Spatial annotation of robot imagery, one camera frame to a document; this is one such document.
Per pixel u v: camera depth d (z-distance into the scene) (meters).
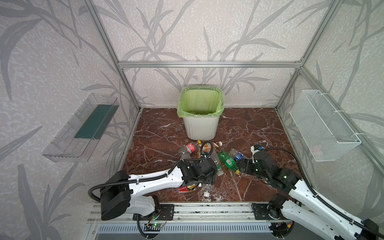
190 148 0.91
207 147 0.93
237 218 0.73
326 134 0.63
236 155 0.89
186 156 0.89
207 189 0.82
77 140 0.63
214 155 0.91
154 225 0.71
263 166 0.59
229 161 0.86
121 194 0.40
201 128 0.87
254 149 0.72
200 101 0.99
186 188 0.75
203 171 0.59
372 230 0.40
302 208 0.58
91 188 0.41
